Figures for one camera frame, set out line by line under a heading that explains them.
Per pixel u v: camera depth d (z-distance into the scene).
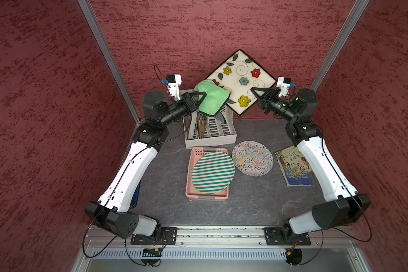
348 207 0.39
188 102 0.52
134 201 0.83
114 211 0.38
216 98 0.60
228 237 0.76
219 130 1.14
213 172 0.89
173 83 0.54
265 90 0.61
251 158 1.00
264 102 0.58
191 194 0.84
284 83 0.61
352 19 0.74
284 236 0.67
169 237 0.74
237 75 0.65
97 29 0.77
